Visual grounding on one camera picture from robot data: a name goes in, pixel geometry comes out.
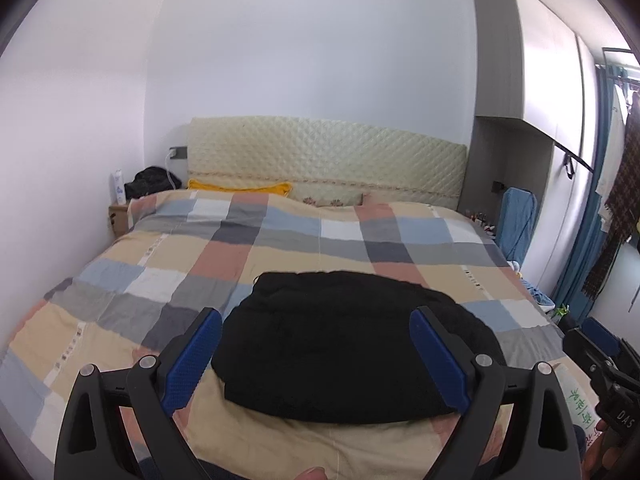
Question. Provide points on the yellow cloth at headboard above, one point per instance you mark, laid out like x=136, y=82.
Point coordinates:
x=281, y=188

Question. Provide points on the blue curtain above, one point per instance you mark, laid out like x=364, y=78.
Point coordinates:
x=589, y=241

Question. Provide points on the floral pillow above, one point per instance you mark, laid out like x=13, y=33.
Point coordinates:
x=326, y=195

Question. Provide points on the blue cloth heap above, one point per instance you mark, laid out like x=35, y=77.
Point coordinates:
x=540, y=297

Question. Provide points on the black puffer jacket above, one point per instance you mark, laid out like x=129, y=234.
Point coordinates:
x=335, y=348

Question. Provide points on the person right hand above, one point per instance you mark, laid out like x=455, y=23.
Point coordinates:
x=597, y=456

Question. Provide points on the person left hand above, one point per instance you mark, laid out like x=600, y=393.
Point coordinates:
x=313, y=473

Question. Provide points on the grey wall socket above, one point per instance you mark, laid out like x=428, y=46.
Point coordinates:
x=178, y=152

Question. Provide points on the wooden nightstand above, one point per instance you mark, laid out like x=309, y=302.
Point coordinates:
x=119, y=218

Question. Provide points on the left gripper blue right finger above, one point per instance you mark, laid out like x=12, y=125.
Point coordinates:
x=540, y=442

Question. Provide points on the plaid patchwork bed quilt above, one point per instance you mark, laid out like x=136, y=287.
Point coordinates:
x=188, y=250

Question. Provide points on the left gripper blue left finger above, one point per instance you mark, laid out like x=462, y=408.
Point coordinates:
x=93, y=441

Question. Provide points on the white pillow green print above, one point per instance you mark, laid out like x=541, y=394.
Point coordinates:
x=580, y=399

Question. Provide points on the black clothes pile on nightstand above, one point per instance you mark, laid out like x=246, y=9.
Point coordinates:
x=151, y=180

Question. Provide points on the grey white wardrobe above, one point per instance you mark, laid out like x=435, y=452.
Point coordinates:
x=535, y=128

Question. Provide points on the white lotion bottle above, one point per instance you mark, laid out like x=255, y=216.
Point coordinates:
x=119, y=188

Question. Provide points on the cream quilted headboard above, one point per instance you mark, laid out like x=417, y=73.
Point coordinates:
x=385, y=164

